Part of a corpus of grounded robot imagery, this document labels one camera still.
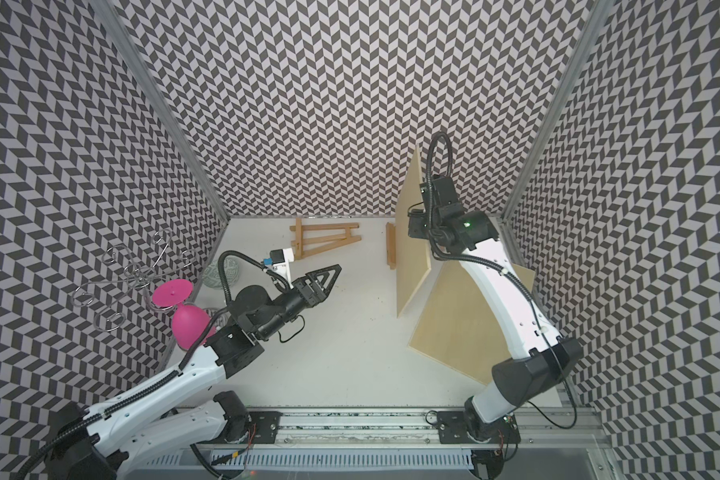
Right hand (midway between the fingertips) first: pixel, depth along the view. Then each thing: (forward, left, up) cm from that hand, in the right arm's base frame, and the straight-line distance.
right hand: (423, 226), depth 74 cm
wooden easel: (+16, +40, -26) cm, 50 cm away
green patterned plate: (+4, +67, -28) cm, 73 cm away
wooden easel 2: (+15, +7, -26) cm, 31 cm away
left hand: (-13, +21, -1) cm, 25 cm away
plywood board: (-11, +4, 0) cm, 12 cm away
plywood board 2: (-12, -13, -32) cm, 36 cm away
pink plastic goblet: (-22, +54, -7) cm, 59 cm away
